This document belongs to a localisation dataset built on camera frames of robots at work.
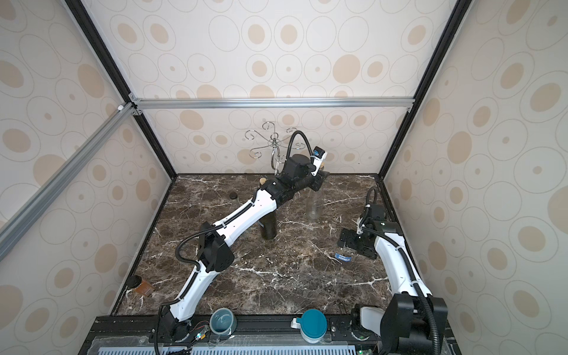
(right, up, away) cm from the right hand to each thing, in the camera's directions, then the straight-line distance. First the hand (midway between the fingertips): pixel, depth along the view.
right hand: (359, 246), depth 83 cm
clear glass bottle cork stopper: (-15, +15, +14) cm, 25 cm away
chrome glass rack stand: (-32, +40, +6) cm, 51 cm away
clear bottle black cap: (-46, +17, -3) cm, 49 cm away
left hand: (-11, +29, -3) cm, 31 cm away
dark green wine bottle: (-35, +4, +11) cm, 37 cm away
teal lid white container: (-19, -21, -15) cm, 32 cm away
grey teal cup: (-49, -24, -7) cm, 55 cm away
